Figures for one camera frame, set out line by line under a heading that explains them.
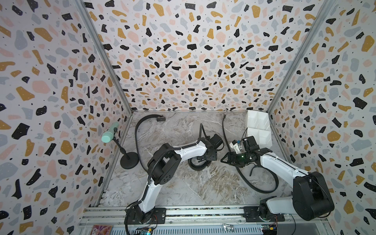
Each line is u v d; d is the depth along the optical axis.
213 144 0.74
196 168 0.89
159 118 1.13
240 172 0.88
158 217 0.73
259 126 1.13
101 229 0.69
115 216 0.75
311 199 0.43
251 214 0.74
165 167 0.51
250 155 0.67
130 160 0.92
